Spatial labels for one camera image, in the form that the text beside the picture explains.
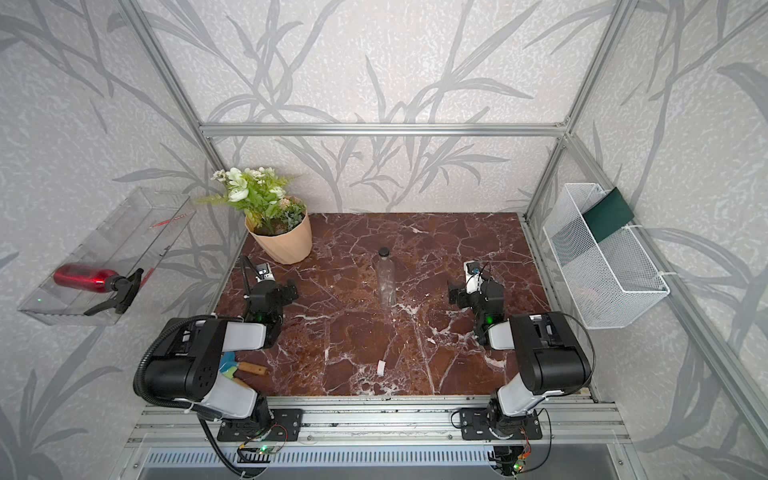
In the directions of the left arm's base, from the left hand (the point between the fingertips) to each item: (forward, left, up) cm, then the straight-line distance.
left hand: (274, 280), depth 94 cm
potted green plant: (+19, +2, +6) cm, 20 cm away
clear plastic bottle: (+4, -36, -4) cm, 36 cm away
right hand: (+1, -61, +1) cm, 61 cm away
